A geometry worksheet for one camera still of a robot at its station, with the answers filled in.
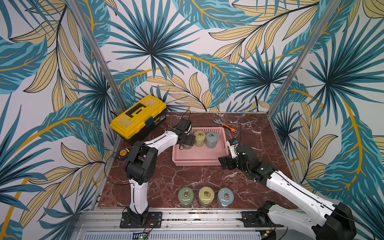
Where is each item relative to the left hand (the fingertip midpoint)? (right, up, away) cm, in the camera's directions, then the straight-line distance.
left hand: (187, 140), depth 96 cm
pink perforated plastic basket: (+10, -11, +1) cm, 14 cm away
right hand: (+22, -7, -15) cm, 28 cm away
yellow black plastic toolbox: (-33, +10, -7) cm, 35 cm away
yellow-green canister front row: (+10, -25, -23) cm, 36 cm away
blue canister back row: (+15, 0, -1) cm, 16 cm away
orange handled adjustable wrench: (+30, +8, +14) cm, 34 cm away
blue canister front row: (+19, -25, -24) cm, 40 cm away
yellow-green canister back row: (+8, +1, -2) cm, 8 cm away
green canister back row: (0, -5, +4) cm, 6 cm away
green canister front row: (0, -25, -23) cm, 35 cm away
